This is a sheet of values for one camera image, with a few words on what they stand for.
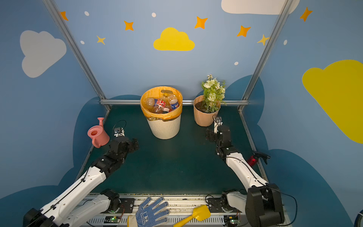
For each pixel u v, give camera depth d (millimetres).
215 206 745
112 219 708
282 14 720
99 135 904
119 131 686
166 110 931
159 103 905
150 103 909
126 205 749
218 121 727
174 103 907
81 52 879
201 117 995
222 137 634
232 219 718
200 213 719
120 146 593
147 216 712
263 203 404
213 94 909
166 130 923
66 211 423
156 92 950
